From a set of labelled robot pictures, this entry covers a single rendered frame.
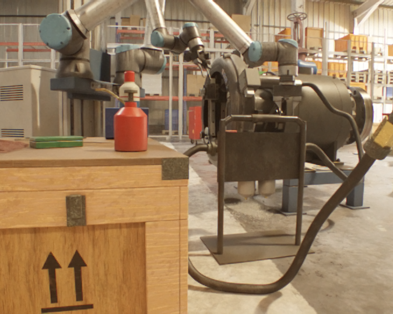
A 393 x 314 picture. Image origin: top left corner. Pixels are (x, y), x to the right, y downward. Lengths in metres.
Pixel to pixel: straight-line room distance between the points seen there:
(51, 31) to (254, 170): 1.05
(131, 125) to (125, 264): 0.30
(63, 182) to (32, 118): 1.31
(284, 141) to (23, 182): 1.03
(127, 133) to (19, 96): 1.33
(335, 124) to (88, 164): 1.83
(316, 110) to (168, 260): 1.64
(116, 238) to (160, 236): 0.09
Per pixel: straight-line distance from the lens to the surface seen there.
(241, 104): 1.82
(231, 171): 1.30
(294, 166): 1.42
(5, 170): 0.67
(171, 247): 0.69
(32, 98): 1.95
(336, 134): 2.29
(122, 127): 0.75
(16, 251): 0.73
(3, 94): 2.12
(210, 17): 1.68
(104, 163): 0.64
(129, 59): 2.09
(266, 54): 1.51
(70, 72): 1.69
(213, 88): 2.10
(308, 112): 2.12
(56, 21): 1.57
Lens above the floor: 0.54
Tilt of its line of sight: 5 degrees down
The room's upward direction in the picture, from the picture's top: 1 degrees clockwise
